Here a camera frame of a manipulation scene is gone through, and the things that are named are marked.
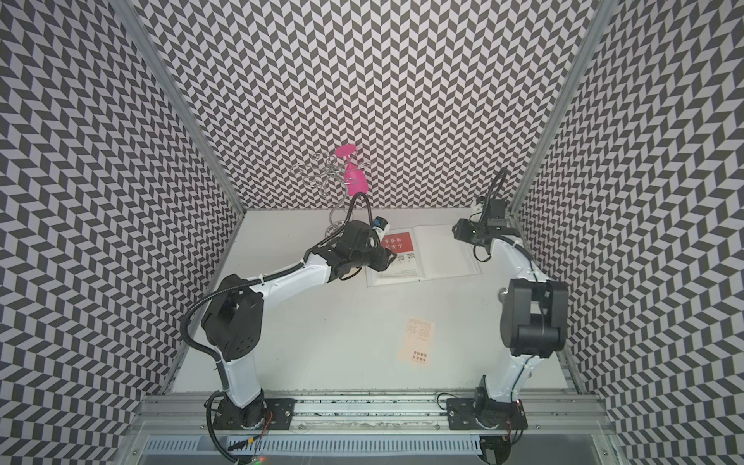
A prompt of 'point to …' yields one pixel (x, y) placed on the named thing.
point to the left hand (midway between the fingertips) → (390, 255)
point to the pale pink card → (420, 335)
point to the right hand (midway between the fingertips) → (458, 233)
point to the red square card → (398, 242)
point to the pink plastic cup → (356, 178)
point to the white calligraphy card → (403, 265)
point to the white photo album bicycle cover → (426, 253)
